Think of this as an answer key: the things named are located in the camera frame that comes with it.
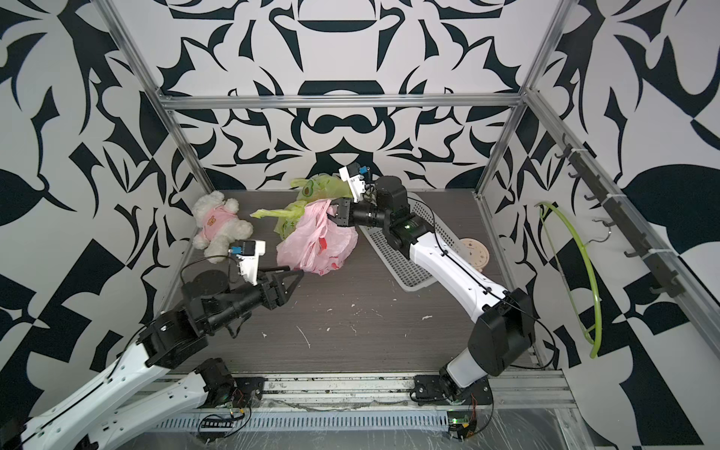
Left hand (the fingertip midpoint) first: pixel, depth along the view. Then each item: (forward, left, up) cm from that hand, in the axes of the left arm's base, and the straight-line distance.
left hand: (293, 265), depth 65 cm
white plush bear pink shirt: (+29, +33, -21) cm, 49 cm away
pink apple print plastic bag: (+7, -5, -1) cm, 8 cm away
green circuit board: (-28, -39, -30) cm, 56 cm away
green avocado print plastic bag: (+39, -3, -14) cm, 42 cm away
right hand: (+12, -5, +6) cm, 15 cm away
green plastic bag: (+23, +6, -11) cm, 26 cm away
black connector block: (-26, +22, -33) cm, 47 cm away
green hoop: (-4, -66, +2) cm, 66 cm away
